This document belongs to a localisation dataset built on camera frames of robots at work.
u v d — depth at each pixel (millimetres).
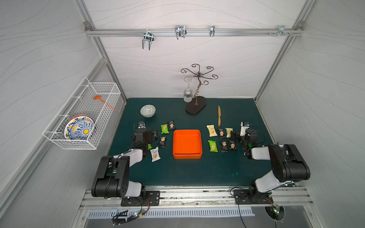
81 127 623
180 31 766
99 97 785
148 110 1111
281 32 767
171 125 1034
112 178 429
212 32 782
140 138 705
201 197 754
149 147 918
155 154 883
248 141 742
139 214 674
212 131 1002
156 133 984
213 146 926
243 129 854
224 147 914
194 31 784
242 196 734
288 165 470
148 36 782
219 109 1145
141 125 803
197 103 1148
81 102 699
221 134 973
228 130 993
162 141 937
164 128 1011
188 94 956
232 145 929
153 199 736
